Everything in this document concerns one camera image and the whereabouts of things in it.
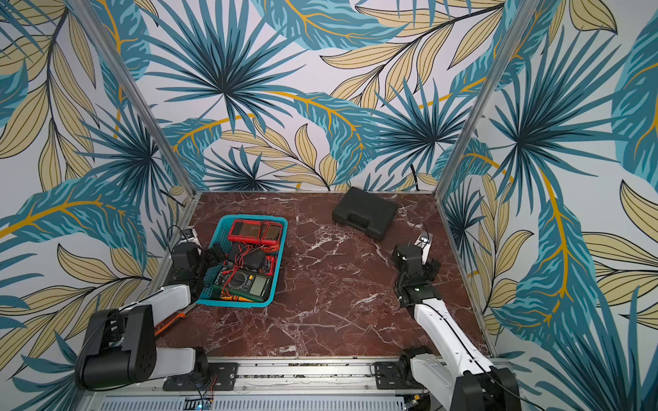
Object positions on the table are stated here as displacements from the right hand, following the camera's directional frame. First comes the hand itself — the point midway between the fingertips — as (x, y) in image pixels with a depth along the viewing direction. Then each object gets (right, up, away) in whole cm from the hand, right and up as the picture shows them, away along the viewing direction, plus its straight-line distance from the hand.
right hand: (420, 251), depth 83 cm
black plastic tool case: (-14, +13, +24) cm, 31 cm away
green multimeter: (-56, -9, -3) cm, 57 cm away
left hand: (-72, 0, +8) cm, 73 cm away
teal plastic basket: (-60, -2, -1) cm, 60 cm away
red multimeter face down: (-53, +6, +6) cm, 54 cm away
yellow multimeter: (-59, -14, -2) cm, 61 cm away
